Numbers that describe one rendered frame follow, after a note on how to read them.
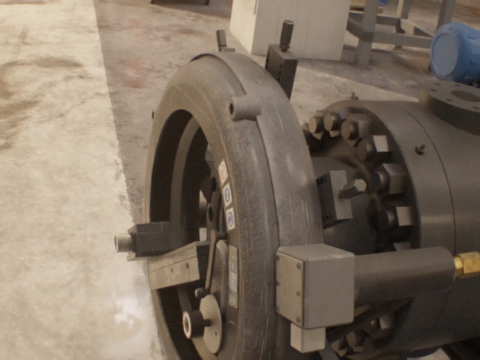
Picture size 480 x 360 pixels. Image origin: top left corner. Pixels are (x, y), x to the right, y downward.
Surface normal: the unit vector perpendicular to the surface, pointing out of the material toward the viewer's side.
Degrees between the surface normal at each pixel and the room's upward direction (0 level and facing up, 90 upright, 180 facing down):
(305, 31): 90
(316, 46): 90
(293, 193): 48
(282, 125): 30
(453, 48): 90
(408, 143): 25
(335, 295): 67
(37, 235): 0
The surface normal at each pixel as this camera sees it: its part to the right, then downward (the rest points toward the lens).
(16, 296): 0.12, -0.89
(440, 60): -0.94, 0.04
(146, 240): 0.34, -0.20
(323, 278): 0.36, 0.07
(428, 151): 0.27, -0.56
